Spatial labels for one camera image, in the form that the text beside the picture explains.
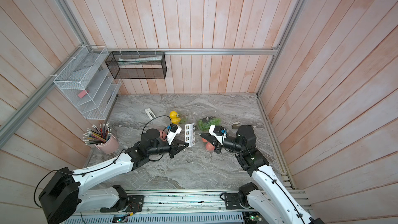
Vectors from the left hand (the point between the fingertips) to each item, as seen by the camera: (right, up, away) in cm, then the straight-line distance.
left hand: (187, 147), depth 75 cm
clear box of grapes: (+9, +9, +24) cm, 27 cm away
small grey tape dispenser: (+31, +8, +26) cm, 41 cm away
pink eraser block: (-58, +27, +8) cm, 64 cm away
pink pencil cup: (-44, -2, +10) cm, 45 cm away
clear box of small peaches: (-10, +8, -7) cm, 15 cm away
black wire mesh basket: (-36, +49, +29) cm, 67 cm away
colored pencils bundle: (-51, +4, +9) cm, 52 cm away
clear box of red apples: (+12, -3, +13) cm, 18 cm away
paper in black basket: (-38, +47, +16) cm, 63 cm away
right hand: (+7, +8, -6) cm, 13 cm away
